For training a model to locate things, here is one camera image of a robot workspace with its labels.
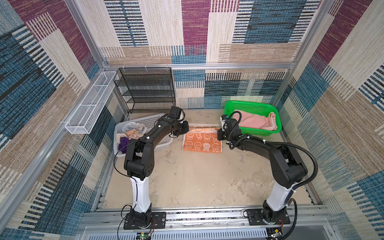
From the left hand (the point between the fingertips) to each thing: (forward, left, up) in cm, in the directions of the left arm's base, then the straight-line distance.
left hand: (188, 127), depth 95 cm
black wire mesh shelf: (+30, +30, +7) cm, 42 cm away
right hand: (-2, -20, -3) cm, 20 cm away
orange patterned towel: (-2, -9, -10) cm, 13 cm away
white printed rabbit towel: (+1, +37, -4) cm, 37 cm away
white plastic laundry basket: (-21, +10, +17) cm, 29 cm away
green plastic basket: (+20, -54, -5) cm, 58 cm away
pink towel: (+11, -48, -7) cm, 50 cm away
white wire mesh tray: (-9, +49, +21) cm, 54 cm away
